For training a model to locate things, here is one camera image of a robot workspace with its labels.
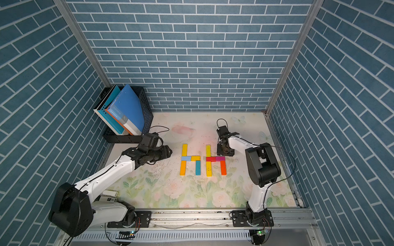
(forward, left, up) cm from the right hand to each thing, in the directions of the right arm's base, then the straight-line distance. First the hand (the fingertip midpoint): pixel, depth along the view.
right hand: (223, 153), depth 97 cm
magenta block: (-4, +2, 0) cm, 5 cm away
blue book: (+13, +62, +21) cm, 67 cm away
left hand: (-9, +30, +11) cm, 33 cm away
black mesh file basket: (+23, +55, +26) cm, 65 cm away
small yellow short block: (-6, +18, +1) cm, 19 cm away
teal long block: (-11, +15, 0) cm, 19 cm away
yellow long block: (0, +26, 0) cm, 26 cm away
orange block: (-10, 0, 0) cm, 10 cm away
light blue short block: (-6, +22, +1) cm, 23 cm away
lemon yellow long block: (0, +10, -1) cm, 10 cm away
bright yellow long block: (-12, +9, +1) cm, 15 cm away
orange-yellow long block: (-13, +25, -1) cm, 28 cm away
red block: (-5, +8, 0) cm, 9 cm away
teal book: (+3, +69, +30) cm, 75 cm away
